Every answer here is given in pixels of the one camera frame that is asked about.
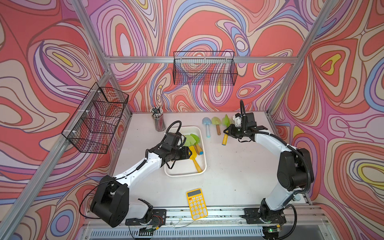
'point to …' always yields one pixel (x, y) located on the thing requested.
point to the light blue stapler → (298, 197)
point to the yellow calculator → (197, 203)
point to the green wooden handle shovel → (190, 141)
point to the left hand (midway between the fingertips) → (191, 154)
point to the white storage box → (187, 167)
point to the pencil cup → (157, 113)
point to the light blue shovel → (207, 121)
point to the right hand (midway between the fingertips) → (225, 134)
